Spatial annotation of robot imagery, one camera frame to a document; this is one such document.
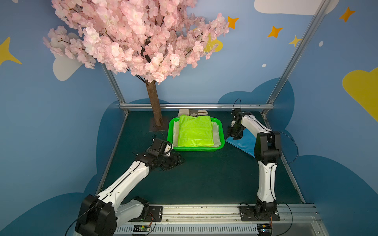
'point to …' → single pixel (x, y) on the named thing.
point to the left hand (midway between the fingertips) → (182, 160)
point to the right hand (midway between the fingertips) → (231, 135)
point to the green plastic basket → (221, 125)
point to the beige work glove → (194, 113)
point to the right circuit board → (265, 229)
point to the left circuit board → (141, 228)
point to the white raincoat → (216, 135)
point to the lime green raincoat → (195, 132)
